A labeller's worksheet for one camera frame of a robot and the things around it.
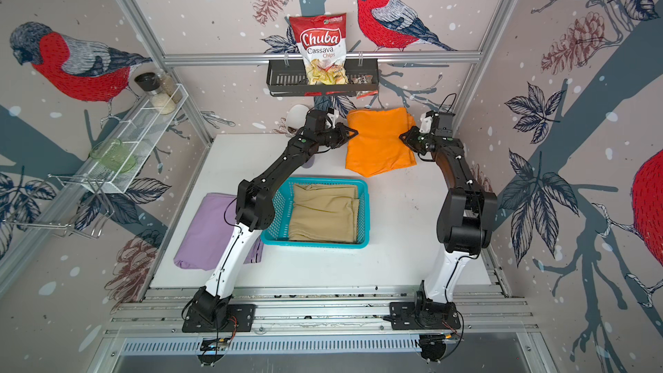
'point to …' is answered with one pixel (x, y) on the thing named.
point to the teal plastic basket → (276, 236)
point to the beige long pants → (325, 213)
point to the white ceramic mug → (295, 118)
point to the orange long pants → (376, 148)
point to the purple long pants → (209, 233)
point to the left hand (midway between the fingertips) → (362, 127)
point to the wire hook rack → (76, 203)
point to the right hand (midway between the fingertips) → (400, 133)
